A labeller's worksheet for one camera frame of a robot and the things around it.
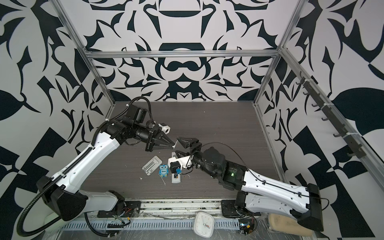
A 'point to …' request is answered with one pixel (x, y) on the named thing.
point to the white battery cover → (149, 167)
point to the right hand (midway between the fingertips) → (180, 140)
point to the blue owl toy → (163, 170)
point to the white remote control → (176, 177)
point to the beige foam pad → (287, 224)
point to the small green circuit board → (247, 227)
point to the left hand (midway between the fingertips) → (174, 145)
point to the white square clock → (204, 224)
